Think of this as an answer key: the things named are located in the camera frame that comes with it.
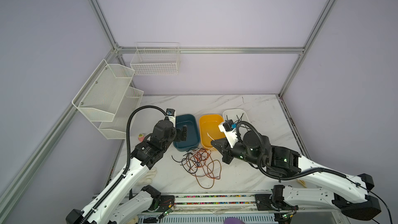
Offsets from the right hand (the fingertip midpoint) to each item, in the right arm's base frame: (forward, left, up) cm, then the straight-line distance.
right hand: (210, 142), depth 59 cm
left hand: (+13, +17, -8) cm, 22 cm away
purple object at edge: (-22, -11, -34) cm, 41 cm away
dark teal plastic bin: (+20, +11, -32) cm, 39 cm away
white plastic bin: (+38, -16, -30) cm, 51 cm away
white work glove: (-3, +32, -31) cm, 45 cm away
